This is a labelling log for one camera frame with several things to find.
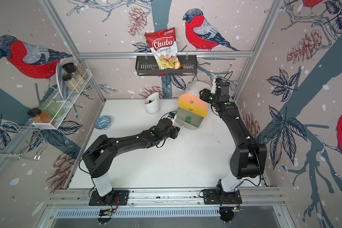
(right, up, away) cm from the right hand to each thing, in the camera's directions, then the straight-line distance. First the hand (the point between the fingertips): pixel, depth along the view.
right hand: (202, 91), depth 85 cm
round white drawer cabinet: (-4, +3, +10) cm, 11 cm away
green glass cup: (-80, -10, -14) cm, 82 cm away
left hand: (-14, -21, +3) cm, 25 cm away
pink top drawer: (-4, -5, +7) cm, 9 cm away
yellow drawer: (-4, -11, +12) cm, 17 cm away
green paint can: (-6, -18, +18) cm, 27 cm away
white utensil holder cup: (-33, -7, +15) cm, 37 cm away
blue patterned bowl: (-71, -21, +19) cm, 77 cm away
